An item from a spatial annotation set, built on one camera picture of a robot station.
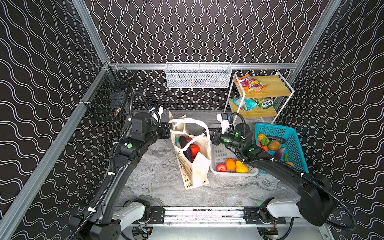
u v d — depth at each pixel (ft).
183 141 2.92
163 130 2.00
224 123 2.16
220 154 3.14
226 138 2.16
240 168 2.74
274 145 3.12
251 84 2.74
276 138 3.29
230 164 2.82
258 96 2.77
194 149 2.86
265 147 3.17
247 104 3.29
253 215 2.45
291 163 2.90
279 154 3.10
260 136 3.29
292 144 3.09
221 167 2.80
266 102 3.29
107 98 3.04
